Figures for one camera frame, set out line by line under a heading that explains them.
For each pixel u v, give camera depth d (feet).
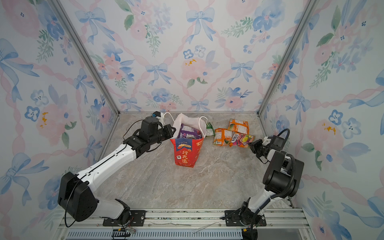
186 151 2.63
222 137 3.38
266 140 2.88
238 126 3.51
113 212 2.01
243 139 3.20
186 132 2.77
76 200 1.33
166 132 2.31
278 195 1.61
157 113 2.36
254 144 2.77
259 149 2.76
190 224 2.40
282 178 1.58
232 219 2.40
